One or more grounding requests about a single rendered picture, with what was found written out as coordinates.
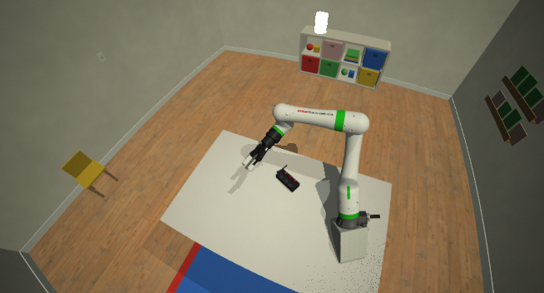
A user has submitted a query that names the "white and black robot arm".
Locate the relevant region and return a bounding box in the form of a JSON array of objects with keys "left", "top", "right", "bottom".
[{"left": 265, "top": 103, "right": 380, "bottom": 230}]

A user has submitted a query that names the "black power strip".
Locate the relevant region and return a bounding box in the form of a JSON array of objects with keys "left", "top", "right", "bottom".
[{"left": 276, "top": 168, "right": 300, "bottom": 192}]

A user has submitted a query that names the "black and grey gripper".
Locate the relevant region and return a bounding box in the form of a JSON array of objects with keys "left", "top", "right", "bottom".
[{"left": 243, "top": 136, "right": 275, "bottom": 170}]

